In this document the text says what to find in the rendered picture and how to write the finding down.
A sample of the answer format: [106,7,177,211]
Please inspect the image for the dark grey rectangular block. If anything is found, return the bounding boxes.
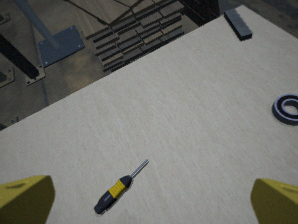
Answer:
[224,8,253,41]

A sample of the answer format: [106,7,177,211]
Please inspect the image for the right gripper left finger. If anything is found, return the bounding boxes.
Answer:
[0,175,55,224]

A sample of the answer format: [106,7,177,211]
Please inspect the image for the grey wooden boards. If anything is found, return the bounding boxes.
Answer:
[63,0,220,74]

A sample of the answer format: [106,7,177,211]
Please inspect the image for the black bearing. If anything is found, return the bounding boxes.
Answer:
[272,94,298,125]

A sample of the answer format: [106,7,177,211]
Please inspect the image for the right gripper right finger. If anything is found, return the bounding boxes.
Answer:
[250,178,298,224]

